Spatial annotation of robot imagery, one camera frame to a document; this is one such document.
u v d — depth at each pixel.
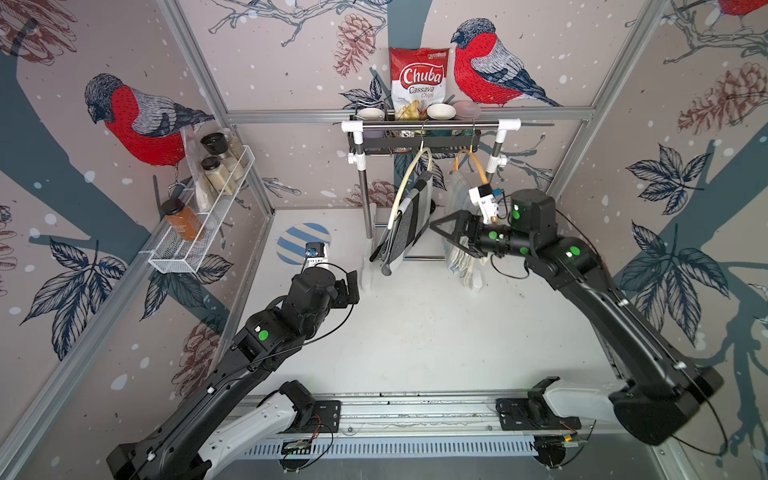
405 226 0.78
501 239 0.54
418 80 0.78
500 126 0.70
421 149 0.75
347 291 0.61
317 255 0.57
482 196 0.60
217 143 0.78
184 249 0.81
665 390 0.38
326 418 0.73
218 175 0.76
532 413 0.66
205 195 0.70
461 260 0.80
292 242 1.15
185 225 0.67
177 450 0.38
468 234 0.55
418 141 0.86
